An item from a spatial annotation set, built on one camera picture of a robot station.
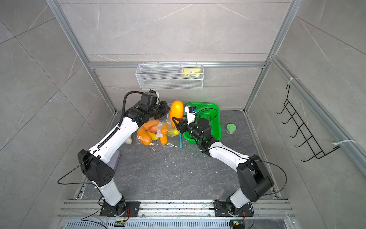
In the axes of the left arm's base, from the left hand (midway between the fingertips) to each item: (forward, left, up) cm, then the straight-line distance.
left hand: (172, 105), depth 78 cm
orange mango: (-4, +21, -25) cm, 33 cm away
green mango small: (-6, +1, -17) cm, 18 cm away
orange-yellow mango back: (-7, -3, +3) cm, 8 cm away
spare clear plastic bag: (+1, +7, -24) cm, 25 cm away
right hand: (-6, -2, -3) cm, 7 cm away
